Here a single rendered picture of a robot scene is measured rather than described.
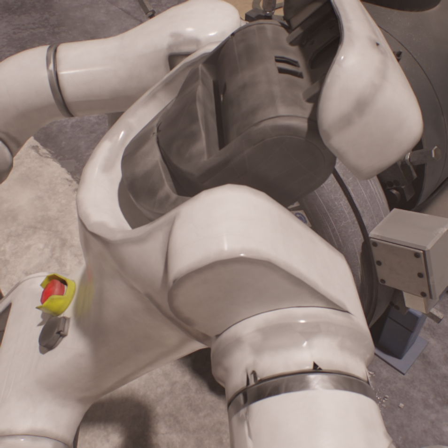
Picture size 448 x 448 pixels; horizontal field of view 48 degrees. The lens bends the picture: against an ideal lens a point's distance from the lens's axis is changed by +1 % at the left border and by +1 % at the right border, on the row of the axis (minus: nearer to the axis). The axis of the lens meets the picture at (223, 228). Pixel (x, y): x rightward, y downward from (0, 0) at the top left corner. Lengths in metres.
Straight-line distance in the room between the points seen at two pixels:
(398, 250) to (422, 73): 0.47
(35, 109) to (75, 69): 0.06
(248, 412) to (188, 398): 1.26
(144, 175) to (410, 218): 0.58
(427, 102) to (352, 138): 0.87
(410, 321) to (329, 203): 0.72
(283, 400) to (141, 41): 0.39
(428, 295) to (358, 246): 0.13
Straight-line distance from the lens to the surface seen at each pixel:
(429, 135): 1.14
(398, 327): 1.51
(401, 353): 1.59
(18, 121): 0.60
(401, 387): 1.60
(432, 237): 0.80
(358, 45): 0.27
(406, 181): 0.85
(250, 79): 0.31
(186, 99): 0.34
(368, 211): 0.83
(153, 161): 0.32
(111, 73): 0.55
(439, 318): 1.03
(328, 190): 0.80
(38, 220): 2.07
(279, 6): 3.30
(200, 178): 0.29
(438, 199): 0.91
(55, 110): 0.58
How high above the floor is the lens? 1.40
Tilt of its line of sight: 48 degrees down
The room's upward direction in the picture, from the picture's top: 4 degrees counter-clockwise
